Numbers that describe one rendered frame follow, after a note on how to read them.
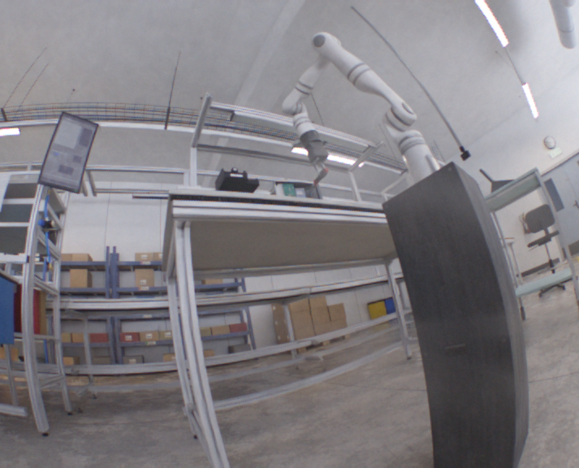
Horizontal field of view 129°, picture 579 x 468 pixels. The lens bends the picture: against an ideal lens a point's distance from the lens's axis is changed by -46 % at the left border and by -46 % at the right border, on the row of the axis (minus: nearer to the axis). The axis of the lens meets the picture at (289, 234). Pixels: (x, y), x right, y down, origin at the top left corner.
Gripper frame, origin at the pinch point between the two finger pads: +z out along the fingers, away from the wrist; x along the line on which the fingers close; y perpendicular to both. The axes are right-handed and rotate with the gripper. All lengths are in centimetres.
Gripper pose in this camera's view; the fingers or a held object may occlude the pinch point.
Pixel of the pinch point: (323, 175)
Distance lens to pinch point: 99.1
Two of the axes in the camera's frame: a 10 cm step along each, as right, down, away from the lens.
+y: 3.9, -3.8, -8.4
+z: 3.5, 9.1, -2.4
